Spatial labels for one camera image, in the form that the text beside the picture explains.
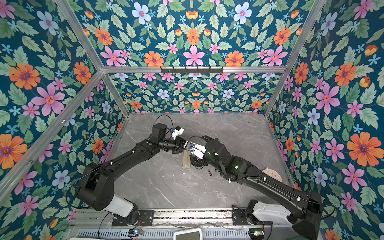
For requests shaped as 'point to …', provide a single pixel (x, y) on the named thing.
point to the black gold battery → (210, 173)
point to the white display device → (186, 231)
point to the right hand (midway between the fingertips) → (196, 143)
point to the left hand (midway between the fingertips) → (193, 144)
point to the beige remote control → (186, 164)
